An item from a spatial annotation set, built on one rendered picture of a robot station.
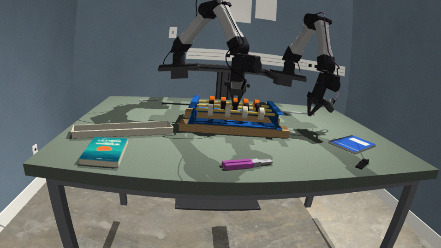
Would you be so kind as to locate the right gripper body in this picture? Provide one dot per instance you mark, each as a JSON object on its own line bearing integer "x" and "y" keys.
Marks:
{"x": 236, "y": 81}

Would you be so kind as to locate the light brown wooden block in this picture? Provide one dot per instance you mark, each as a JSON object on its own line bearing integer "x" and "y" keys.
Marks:
{"x": 222, "y": 116}
{"x": 232, "y": 130}

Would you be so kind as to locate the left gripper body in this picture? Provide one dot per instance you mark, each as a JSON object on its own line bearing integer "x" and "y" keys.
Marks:
{"x": 318, "y": 93}

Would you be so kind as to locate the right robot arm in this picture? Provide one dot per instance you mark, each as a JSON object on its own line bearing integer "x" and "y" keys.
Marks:
{"x": 215, "y": 8}

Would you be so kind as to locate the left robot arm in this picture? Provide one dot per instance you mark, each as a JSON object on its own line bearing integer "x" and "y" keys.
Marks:
{"x": 313, "y": 23}

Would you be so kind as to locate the teal paperback book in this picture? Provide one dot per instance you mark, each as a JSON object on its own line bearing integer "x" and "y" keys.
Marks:
{"x": 102, "y": 151}

